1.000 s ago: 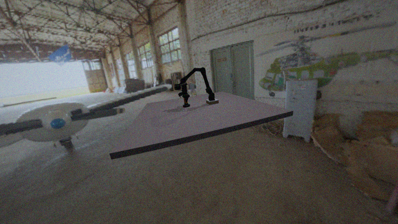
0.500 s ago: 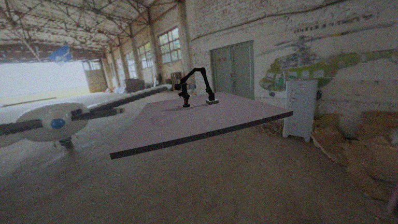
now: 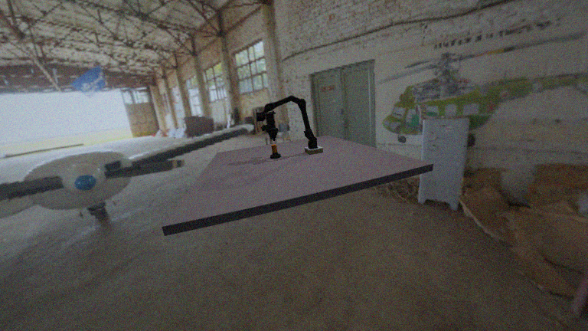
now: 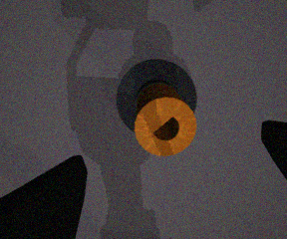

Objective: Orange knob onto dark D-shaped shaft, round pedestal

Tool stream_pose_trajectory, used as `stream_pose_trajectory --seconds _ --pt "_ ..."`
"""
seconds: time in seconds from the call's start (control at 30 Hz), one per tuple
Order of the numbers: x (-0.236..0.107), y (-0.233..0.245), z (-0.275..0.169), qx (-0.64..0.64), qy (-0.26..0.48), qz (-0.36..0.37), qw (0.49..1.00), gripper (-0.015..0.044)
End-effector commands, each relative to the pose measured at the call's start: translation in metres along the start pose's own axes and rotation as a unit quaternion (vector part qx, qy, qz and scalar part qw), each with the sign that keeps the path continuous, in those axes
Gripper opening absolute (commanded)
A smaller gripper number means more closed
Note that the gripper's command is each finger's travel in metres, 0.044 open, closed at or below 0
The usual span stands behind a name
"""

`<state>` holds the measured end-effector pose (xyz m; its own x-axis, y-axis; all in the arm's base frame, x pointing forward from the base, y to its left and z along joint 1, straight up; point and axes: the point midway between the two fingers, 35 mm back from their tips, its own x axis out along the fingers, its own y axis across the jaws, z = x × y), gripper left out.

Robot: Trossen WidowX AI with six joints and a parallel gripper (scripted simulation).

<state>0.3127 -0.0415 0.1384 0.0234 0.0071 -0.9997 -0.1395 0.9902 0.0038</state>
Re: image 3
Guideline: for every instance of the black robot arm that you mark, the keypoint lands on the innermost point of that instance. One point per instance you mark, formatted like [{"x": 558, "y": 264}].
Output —
[{"x": 312, "y": 144}]

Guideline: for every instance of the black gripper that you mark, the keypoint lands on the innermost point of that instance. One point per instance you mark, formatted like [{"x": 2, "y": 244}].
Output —
[{"x": 272, "y": 131}]

